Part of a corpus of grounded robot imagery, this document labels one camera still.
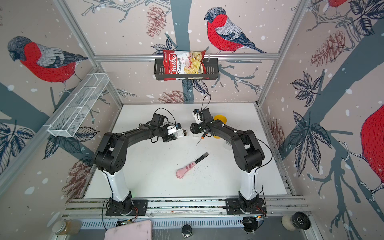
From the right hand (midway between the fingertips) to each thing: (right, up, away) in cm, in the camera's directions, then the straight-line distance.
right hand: (191, 129), depth 96 cm
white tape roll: (+46, -35, -35) cm, 68 cm away
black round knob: (-1, -38, -36) cm, 53 cm away
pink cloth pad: (-22, -43, -30) cm, 57 cm away
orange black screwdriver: (+7, -6, +4) cm, 10 cm away
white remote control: (-7, -2, +1) cm, 7 cm away
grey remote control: (+24, -10, 0) cm, 26 cm away
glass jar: (-51, -39, -33) cm, 72 cm away
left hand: (-12, -2, +1) cm, 12 cm away
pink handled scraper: (-6, -23, -13) cm, 27 cm away
